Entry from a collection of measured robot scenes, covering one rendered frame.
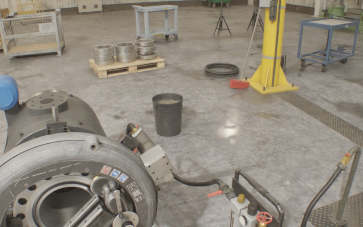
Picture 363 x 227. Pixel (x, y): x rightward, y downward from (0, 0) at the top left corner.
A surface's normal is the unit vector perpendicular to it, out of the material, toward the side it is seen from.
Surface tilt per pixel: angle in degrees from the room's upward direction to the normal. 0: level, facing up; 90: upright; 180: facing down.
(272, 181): 0
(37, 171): 90
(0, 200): 90
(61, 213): 21
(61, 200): 16
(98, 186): 90
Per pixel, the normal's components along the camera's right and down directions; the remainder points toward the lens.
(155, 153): -0.36, -0.77
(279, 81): -0.44, 0.38
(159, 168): 0.42, 0.37
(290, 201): -0.01, -0.91
